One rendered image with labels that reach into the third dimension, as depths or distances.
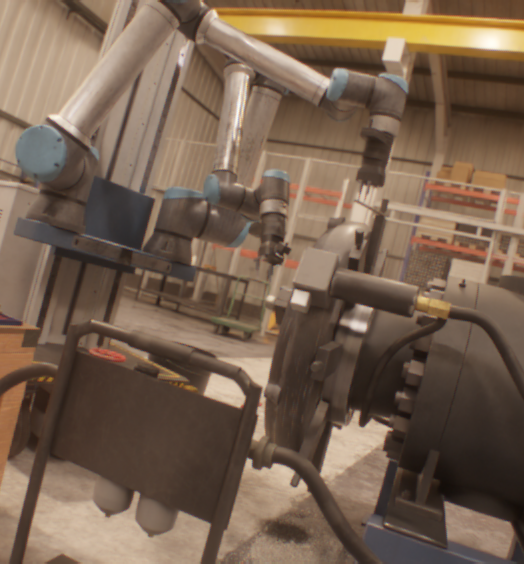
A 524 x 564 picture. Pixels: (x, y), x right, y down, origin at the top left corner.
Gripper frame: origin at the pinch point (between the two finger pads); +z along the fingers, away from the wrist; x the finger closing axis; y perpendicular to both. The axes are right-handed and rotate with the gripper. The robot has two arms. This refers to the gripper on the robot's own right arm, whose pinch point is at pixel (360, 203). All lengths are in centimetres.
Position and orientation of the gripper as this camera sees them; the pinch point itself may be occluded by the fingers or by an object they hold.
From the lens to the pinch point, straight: 159.1
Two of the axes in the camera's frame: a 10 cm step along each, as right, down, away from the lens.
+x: -7.9, -2.2, 5.7
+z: -2.4, 9.7, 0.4
